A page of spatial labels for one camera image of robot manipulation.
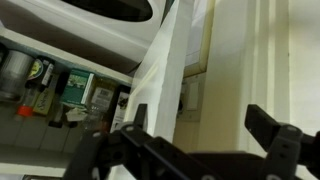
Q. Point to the grey metal can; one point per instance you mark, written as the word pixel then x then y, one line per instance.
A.
pixel 15 73

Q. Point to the white microwave oven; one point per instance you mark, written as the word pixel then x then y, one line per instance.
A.
pixel 83 36

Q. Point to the white door blind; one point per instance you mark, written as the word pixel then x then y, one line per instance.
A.
pixel 196 33

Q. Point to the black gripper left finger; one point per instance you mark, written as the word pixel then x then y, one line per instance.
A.
pixel 110 156

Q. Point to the yellow black package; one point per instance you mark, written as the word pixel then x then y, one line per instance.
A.
pixel 38 70

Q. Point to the cream wall cupboard carcass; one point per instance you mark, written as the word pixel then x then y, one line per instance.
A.
pixel 40 140

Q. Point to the bottle with red cap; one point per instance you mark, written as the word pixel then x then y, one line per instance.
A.
pixel 25 110

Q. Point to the glass jar with white label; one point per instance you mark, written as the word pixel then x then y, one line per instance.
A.
pixel 101 96

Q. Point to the cream panelled room door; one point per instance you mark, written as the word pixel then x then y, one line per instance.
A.
pixel 233 83

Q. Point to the black and white carton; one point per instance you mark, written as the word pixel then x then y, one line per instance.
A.
pixel 120 106

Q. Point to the cream cupboard door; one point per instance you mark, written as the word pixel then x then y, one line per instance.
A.
pixel 166 83

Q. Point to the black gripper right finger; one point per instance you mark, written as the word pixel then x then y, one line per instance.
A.
pixel 283 146

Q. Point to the green box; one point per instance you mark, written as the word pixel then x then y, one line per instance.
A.
pixel 75 88

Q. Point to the wall power outlet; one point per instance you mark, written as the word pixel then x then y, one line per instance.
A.
pixel 194 96

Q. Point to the white paper scrap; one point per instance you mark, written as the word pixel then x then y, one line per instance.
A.
pixel 76 114

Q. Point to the yellow labelled packet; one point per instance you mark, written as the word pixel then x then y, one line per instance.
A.
pixel 43 101

